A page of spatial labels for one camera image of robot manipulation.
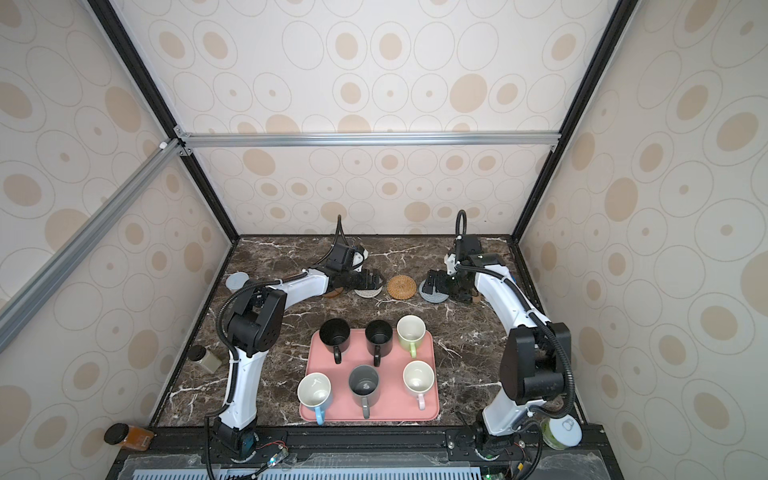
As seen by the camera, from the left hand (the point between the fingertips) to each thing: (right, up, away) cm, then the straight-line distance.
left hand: (383, 275), depth 99 cm
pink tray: (+3, -34, -19) cm, 39 cm away
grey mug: (-5, -29, -18) cm, 34 cm away
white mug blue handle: (-17, -30, -21) cm, 40 cm away
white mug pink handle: (+10, -28, -17) cm, 34 cm away
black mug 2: (-1, -19, -10) cm, 21 cm away
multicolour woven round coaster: (-5, -7, +4) cm, 9 cm away
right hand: (+17, -4, -11) cm, 20 cm away
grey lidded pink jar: (-49, -2, 0) cm, 49 cm away
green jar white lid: (+44, -37, -28) cm, 64 cm away
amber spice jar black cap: (-57, -36, -31) cm, 75 cm away
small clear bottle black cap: (-48, -22, -18) cm, 56 cm away
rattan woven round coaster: (+7, -5, +6) cm, 10 cm away
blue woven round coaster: (+18, -8, +2) cm, 19 cm away
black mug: (-14, -18, -10) cm, 25 cm away
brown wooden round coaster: (-13, -4, -19) cm, 23 cm away
